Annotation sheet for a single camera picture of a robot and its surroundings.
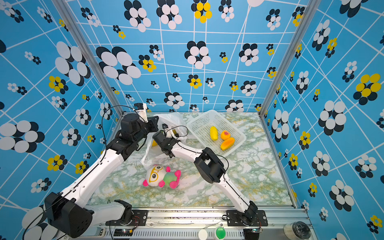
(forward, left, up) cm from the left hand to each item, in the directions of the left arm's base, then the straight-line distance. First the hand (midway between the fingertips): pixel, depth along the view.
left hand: (159, 116), depth 75 cm
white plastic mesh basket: (+15, -21, -31) cm, 40 cm away
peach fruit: (+7, -38, -25) cm, 47 cm away
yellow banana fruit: (+10, -31, -27) cm, 42 cm away
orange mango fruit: (+2, -40, -28) cm, 49 cm away
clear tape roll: (-46, -61, -21) cm, 79 cm away
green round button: (-47, -29, -22) cm, 59 cm away
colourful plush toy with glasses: (-21, +2, -25) cm, 33 cm away
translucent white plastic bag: (+4, -6, -12) cm, 14 cm away
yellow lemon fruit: (-9, +4, -12) cm, 15 cm away
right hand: (+7, -1, -27) cm, 28 cm away
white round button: (-47, -22, -24) cm, 57 cm away
